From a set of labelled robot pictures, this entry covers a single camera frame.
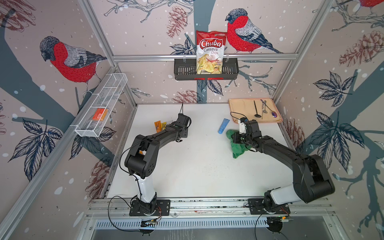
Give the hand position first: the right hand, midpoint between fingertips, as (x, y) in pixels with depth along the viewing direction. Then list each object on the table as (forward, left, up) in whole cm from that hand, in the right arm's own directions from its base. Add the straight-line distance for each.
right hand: (231, 134), depth 92 cm
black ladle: (+24, -24, -8) cm, 35 cm away
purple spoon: (+26, -38, -8) cm, 46 cm away
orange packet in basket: (-6, +69, +25) cm, 74 cm away
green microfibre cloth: (-9, -3, -2) cm, 10 cm away
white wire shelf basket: (+7, +72, +23) cm, 76 cm away
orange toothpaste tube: (+11, +51, -7) cm, 52 cm away
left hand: (+6, +31, -2) cm, 32 cm away
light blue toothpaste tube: (+12, +3, -8) cm, 15 cm away
